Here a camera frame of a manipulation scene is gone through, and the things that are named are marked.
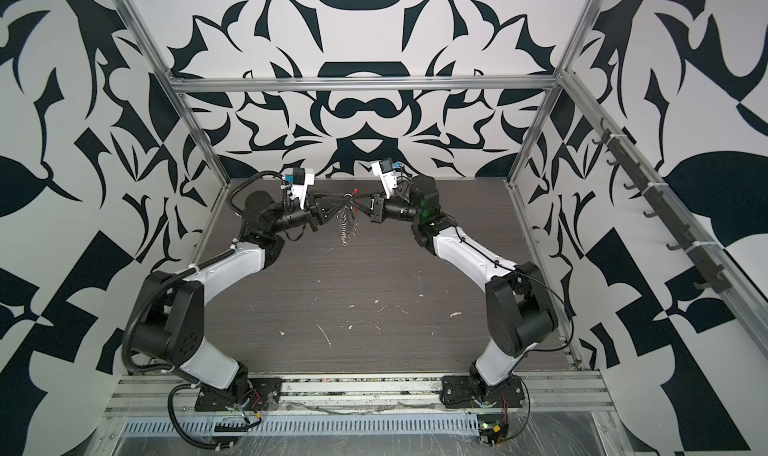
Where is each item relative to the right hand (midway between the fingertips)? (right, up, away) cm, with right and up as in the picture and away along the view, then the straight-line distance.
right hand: (352, 200), depth 73 cm
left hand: (-1, +2, -1) cm, 2 cm away
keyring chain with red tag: (-1, -5, +1) cm, 5 cm away
